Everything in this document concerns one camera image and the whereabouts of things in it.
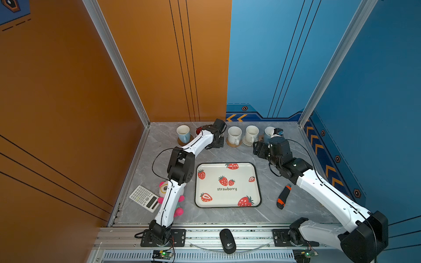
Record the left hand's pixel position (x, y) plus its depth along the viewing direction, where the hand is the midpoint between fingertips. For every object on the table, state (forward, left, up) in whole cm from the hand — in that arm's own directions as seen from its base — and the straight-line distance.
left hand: (218, 143), depth 104 cm
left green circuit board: (-58, +25, -6) cm, 63 cm away
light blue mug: (+2, +21, +6) cm, 22 cm away
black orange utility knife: (-33, -34, -3) cm, 47 cm away
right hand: (-16, -19, +18) cm, 31 cm away
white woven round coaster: (+3, -18, -3) cm, 18 cm away
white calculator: (-34, +38, -4) cm, 51 cm away
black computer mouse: (-53, -4, -2) cm, 53 cm away
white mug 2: (+4, -21, +5) cm, 22 cm away
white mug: (+3, -10, +4) cm, 11 cm away
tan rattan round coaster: (+3, -6, -4) cm, 8 cm away
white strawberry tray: (-26, -5, -4) cm, 27 cm away
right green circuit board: (-58, -38, -6) cm, 69 cm away
